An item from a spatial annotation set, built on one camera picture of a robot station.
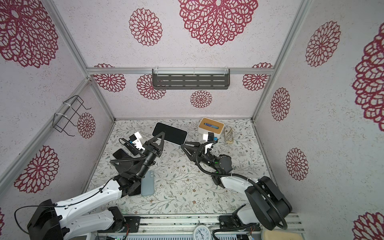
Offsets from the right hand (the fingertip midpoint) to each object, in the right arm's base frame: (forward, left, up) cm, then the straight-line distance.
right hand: (183, 145), depth 63 cm
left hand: (+4, +8, +2) cm, 9 cm away
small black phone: (+16, +36, -29) cm, 49 cm away
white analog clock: (-27, -9, -31) cm, 42 cm away
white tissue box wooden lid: (+40, -12, -30) cm, 51 cm away
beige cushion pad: (-26, -46, -35) cm, 64 cm away
